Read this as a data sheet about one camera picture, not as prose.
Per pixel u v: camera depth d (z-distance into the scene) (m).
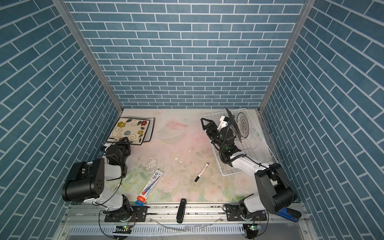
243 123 0.99
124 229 0.72
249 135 0.96
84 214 0.75
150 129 1.05
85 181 0.47
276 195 0.43
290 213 0.75
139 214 0.74
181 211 0.74
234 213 0.74
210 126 0.74
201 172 0.87
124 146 0.82
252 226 0.72
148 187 0.81
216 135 0.73
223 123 0.77
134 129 0.96
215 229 0.71
